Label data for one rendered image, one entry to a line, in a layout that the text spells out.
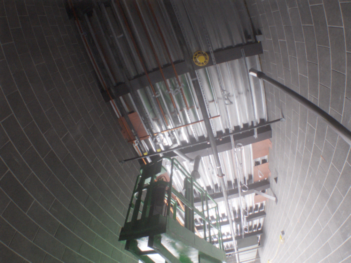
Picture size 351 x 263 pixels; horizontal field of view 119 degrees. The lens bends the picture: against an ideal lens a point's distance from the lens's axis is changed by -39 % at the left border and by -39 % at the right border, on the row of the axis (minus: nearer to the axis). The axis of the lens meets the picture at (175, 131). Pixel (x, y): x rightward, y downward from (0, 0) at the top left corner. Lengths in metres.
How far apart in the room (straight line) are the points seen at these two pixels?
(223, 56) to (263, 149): 2.46
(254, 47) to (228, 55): 0.49
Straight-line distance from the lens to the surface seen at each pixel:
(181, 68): 2.90
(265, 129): 4.00
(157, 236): 1.71
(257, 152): 4.30
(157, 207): 2.01
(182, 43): 2.23
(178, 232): 1.80
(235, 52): 3.01
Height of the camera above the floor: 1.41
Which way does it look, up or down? 59 degrees up
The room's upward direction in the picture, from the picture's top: 4 degrees clockwise
